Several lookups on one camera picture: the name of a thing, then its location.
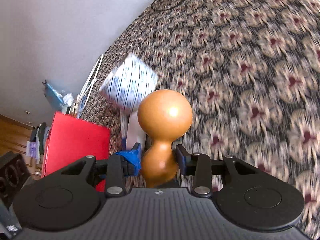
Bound orange wooden gourd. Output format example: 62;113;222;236
137;89;193;187

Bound white blue patterned cup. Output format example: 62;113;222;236
99;53;158;115

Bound white small box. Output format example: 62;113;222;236
126;111;146;150

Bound red cardboard box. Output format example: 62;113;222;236
41;112;111;178

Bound black speaker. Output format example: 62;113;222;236
0;151;30;209

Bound wooden cabinet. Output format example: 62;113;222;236
0;115;41;180

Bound white coiled cable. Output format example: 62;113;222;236
75;53;104;118

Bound blue notebook by wall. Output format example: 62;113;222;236
42;80;64;111

